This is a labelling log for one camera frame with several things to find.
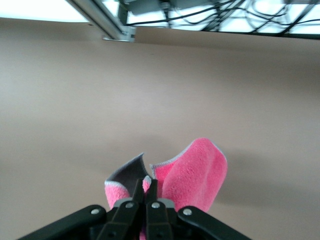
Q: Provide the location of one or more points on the aluminium frame beam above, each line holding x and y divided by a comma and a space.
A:
100, 17

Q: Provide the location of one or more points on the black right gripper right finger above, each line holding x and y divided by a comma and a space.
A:
160, 222

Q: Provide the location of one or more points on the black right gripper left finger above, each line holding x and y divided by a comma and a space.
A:
120, 220

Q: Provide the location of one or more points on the pink microfibre towel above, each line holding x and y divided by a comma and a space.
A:
190, 175

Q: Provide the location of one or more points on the brown table cover sheet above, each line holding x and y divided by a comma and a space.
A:
100, 100

